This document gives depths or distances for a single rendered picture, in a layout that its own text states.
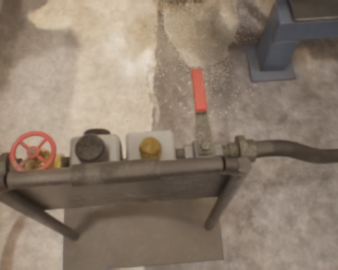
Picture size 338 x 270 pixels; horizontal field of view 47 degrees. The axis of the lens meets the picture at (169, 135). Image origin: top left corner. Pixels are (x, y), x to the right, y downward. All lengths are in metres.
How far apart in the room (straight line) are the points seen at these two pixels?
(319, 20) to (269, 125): 0.32
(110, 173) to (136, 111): 0.68
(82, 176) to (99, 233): 0.57
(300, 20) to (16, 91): 0.85
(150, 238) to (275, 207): 0.35
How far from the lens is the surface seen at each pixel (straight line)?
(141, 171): 0.53
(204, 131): 0.66
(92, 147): 0.62
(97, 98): 1.23
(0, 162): 0.71
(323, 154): 0.81
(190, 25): 1.36
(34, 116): 1.25
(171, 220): 1.09
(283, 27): 1.10
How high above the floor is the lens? 1.08
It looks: 68 degrees down
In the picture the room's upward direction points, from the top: straight up
